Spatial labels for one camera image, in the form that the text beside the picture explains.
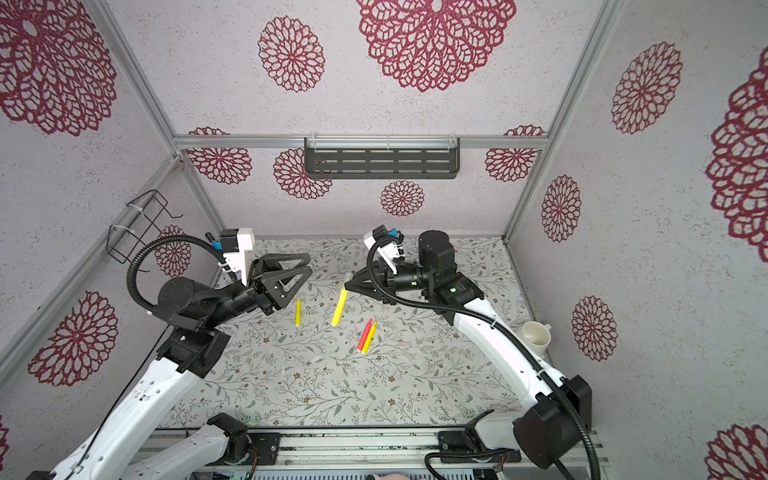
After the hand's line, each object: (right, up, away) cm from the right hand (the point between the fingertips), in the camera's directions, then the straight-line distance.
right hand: (348, 282), depth 61 cm
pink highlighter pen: (+1, -18, +34) cm, 38 cm away
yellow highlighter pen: (-21, -13, +39) cm, 46 cm away
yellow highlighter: (-2, -5, +2) cm, 6 cm away
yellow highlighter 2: (+3, -19, +32) cm, 37 cm away
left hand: (-6, +3, -7) cm, 10 cm away
